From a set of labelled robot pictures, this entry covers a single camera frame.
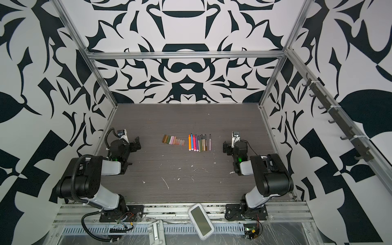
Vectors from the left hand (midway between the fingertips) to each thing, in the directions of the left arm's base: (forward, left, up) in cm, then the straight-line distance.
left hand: (129, 136), depth 93 cm
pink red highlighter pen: (-2, -39, -8) cm, 40 cm away
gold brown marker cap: (+1, -22, -7) cm, 23 cm away
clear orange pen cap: (-1, -32, -8) cm, 33 cm away
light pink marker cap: (0, -24, -7) cm, 25 cm away
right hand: (-3, -64, -3) cm, 64 cm away
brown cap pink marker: (-2, -49, -8) cm, 49 cm away
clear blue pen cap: (-1, -30, -7) cm, 31 cm away
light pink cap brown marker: (-1, -45, -8) cm, 46 cm away
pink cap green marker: (-1, -43, -8) cm, 44 cm away
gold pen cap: (0, -26, -7) cm, 27 cm away
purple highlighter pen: (-2, -41, -7) cm, 41 cm away
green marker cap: (+3, -23, -7) cm, 24 cm away
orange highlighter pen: (-1, -36, -8) cm, 37 cm away
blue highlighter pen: (-1, -37, -7) cm, 38 cm away
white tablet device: (-44, -41, -4) cm, 60 cm away
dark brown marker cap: (+2, -19, -7) cm, 21 cm away
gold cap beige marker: (-2, -42, -8) cm, 42 cm away
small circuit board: (-48, -64, -9) cm, 80 cm away
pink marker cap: (0, -25, -7) cm, 26 cm away
